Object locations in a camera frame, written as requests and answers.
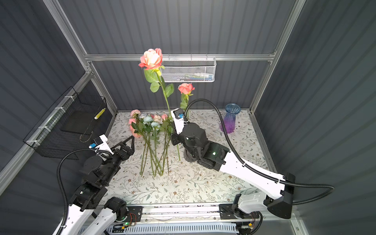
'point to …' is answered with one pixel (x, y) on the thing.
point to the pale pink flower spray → (138, 127)
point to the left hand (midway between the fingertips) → (129, 140)
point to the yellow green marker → (96, 117)
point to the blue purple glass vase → (232, 109)
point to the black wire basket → (65, 131)
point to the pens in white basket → (191, 77)
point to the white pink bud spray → (162, 125)
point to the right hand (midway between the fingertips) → (173, 124)
